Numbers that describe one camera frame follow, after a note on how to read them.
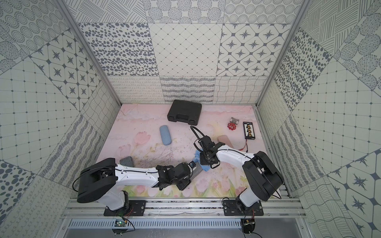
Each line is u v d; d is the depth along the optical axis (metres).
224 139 0.99
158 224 0.70
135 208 0.73
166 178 0.62
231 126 1.04
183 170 0.65
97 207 0.76
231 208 0.73
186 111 1.15
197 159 0.87
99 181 0.44
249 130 1.04
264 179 0.44
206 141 0.73
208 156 0.65
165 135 1.01
